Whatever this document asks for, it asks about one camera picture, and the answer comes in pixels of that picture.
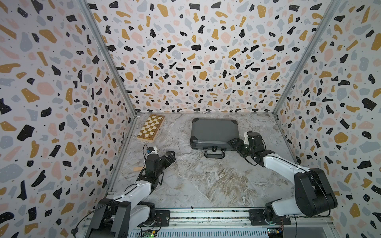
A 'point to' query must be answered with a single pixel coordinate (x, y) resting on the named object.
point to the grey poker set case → (212, 135)
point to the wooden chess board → (151, 127)
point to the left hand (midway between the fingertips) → (171, 154)
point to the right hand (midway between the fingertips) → (231, 144)
